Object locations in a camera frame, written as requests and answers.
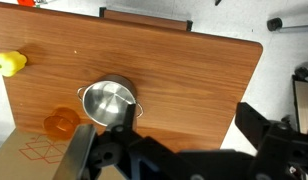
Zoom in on orange translucent plastic cup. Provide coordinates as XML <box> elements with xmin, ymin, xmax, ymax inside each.
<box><xmin>43</xmin><ymin>106</ymin><xmax>81</xmax><ymax>140</ymax></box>

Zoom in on grey pole with black cap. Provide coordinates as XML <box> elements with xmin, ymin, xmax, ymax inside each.
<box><xmin>266</xmin><ymin>17</ymin><xmax>308</xmax><ymax>34</ymax></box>

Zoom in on grey leg with black foot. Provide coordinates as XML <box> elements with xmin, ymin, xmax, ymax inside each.
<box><xmin>294</xmin><ymin>62</ymin><xmax>308</xmax><ymax>83</ymax></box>

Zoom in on gripper left finger with grey pad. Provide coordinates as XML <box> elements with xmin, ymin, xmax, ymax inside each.
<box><xmin>52</xmin><ymin>103</ymin><xmax>182</xmax><ymax>180</ymax></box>

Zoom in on gripper right finger with grey pad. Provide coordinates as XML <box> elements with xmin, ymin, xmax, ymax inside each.
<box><xmin>235</xmin><ymin>101</ymin><xmax>308</xmax><ymax>180</ymax></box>

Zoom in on silver steel pot with handles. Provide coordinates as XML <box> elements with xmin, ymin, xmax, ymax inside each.
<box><xmin>76</xmin><ymin>74</ymin><xmax>145</xmax><ymax>128</ymax></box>

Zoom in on yellow toy bell pepper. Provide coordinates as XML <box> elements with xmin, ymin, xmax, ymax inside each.
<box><xmin>0</xmin><ymin>50</ymin><xmax>28</xmax><ymax>78</ymax></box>

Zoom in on brown wooden panel, black brackets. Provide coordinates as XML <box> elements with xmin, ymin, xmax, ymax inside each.
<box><xmin>99</xmin><ymin>6</ymin><xmax>194</xmax><ymax>32</ymax></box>

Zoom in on cardboard box with red print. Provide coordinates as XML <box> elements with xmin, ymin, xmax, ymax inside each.
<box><xmin>0</xmin><ymin>128</ymin><xmax>127</xmax><ymax>180</ymax></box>

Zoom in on orange plastic object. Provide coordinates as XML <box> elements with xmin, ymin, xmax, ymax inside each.
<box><xmin>16</xmin><ymin>0</ymin><xmax>37</xmax><ymax>8</ymax></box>

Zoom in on wooden board with black frame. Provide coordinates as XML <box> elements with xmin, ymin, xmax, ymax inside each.
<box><xmin>291</xmin><ymin>74</ymin><xmax>308</xmax><ymax>135</ymax></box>

